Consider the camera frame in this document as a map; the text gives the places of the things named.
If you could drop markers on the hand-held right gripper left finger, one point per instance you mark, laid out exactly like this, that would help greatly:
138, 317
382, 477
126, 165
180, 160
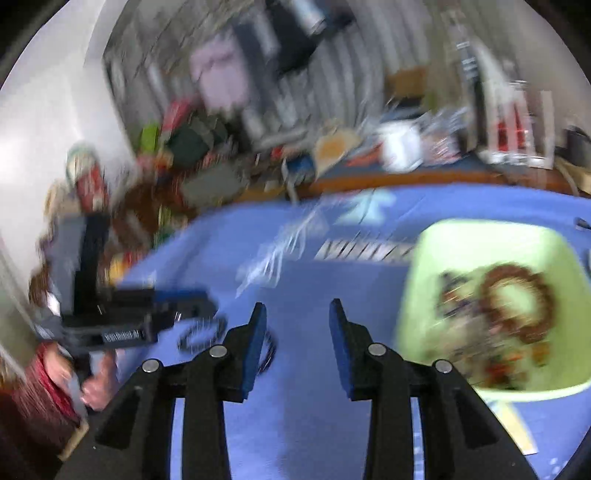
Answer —
256, 346

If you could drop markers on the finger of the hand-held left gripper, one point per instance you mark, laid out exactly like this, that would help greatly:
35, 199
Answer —
184, 302

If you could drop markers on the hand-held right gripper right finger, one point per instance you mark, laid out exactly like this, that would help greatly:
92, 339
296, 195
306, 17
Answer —
341, 350

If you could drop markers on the green plastic basket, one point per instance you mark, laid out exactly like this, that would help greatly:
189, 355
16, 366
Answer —
461, 258

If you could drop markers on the person's left hand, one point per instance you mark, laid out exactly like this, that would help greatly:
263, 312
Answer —
98, 386

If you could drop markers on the red green printed bag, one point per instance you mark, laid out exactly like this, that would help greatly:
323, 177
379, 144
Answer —
87, 177

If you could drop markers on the blue printed blanket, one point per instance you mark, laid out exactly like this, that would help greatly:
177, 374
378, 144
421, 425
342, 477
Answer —
304, 258

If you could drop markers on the green packet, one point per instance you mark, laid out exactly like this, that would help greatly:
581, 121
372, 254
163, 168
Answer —
150, 137

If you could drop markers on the dark green bag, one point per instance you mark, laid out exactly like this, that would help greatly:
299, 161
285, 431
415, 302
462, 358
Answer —
189, 143

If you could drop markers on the beige stuffed sack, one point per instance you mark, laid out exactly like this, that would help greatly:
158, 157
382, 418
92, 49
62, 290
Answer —
337, 145

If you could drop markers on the low wooden table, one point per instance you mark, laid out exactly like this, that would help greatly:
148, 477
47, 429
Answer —
461, 177

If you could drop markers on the pink hanging shirt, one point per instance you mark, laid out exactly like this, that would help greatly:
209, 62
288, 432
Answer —
219, 74

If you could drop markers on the grey striped curtain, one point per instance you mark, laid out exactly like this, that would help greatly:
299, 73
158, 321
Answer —
351, 74

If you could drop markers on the cardboard box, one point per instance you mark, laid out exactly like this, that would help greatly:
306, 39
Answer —
406, 81

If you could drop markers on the black hanging garment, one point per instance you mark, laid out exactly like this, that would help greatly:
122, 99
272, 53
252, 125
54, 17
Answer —
304, 32

